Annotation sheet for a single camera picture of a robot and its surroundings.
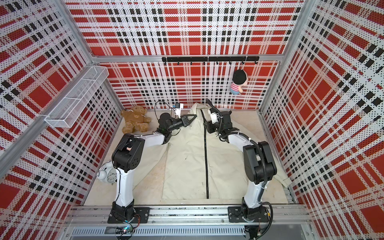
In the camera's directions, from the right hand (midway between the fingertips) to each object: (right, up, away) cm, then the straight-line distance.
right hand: (208, 122), depth 94 cm
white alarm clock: (-54, -27, -17) cm, 63 cm away
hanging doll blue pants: (+21, +28, 0) cm, 35 cm away
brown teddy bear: (-52, +2, +13) cm, 54 cm away
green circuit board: (-40, -51, -25) cm, 70 cm away
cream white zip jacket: (-6, -26, -4) cm, 27 cm away
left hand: (-6, +4, -5) cm, 9 cm away
